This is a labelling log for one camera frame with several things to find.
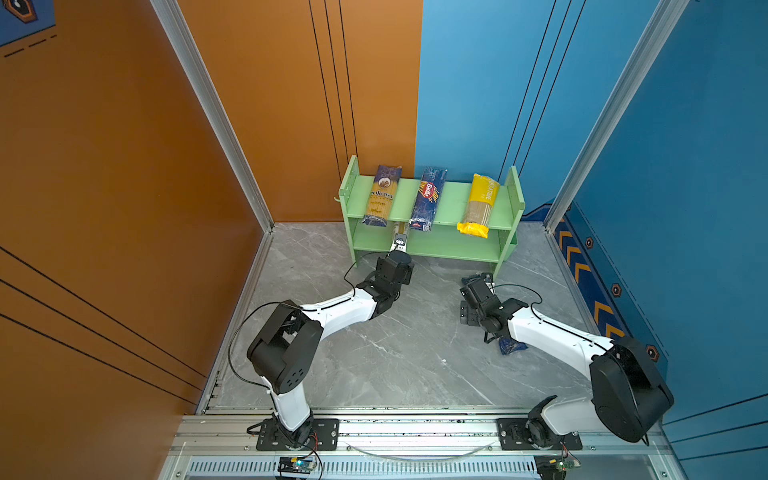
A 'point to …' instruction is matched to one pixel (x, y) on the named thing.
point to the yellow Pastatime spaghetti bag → (483, 193)
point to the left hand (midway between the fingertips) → (399, 252)
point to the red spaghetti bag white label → (401, 227)
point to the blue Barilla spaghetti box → (431, 183)
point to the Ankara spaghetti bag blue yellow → (382, 194)
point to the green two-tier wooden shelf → (444, 240)
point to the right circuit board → (564, 465)
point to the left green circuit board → (295, 465)
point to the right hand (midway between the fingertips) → (477, 312)
